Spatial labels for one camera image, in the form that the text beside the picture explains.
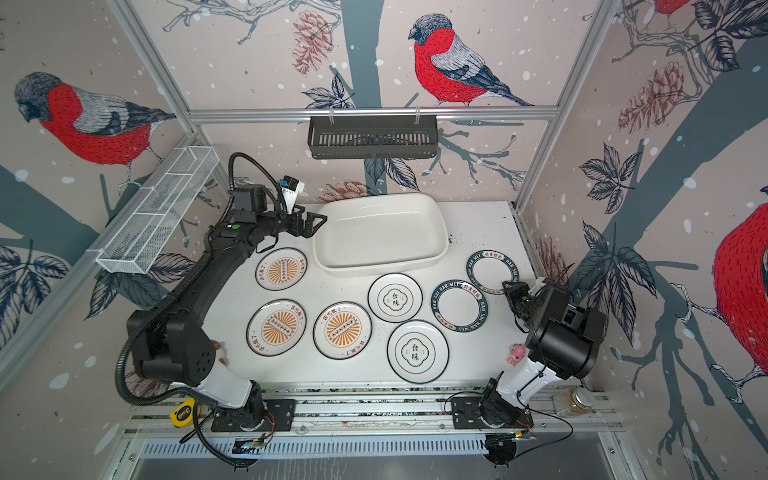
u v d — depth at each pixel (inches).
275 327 34.9
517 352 32.1
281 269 40.8
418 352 32.9
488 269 40.1
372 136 42.0
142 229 28.9
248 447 28.1
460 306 36.4
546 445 27.4
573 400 26.5
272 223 27.5
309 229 29.5
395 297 37.4
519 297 33.5
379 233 43.6
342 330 34.6
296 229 29.1
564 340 18.7
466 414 28.7
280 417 28.7
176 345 16.9
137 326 16.2
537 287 34.2
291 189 28.4
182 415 28.6
